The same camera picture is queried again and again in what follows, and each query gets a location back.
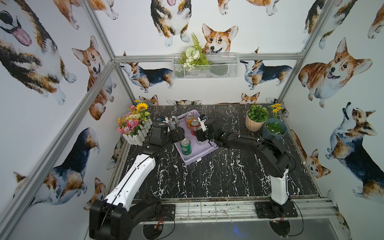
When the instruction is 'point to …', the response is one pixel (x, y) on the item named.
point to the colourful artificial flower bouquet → (130, 124)
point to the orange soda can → (189, 117)
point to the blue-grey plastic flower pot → (274, 128)
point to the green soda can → (186, 145)
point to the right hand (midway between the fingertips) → (202, 124)
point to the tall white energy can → (172, 122)
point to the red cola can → (195, 124)
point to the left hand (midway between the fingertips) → (175, 127)
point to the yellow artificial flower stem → (276, 107)
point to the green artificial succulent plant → (258, 113)
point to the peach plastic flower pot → (253, 126)
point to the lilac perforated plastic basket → (200, 150)
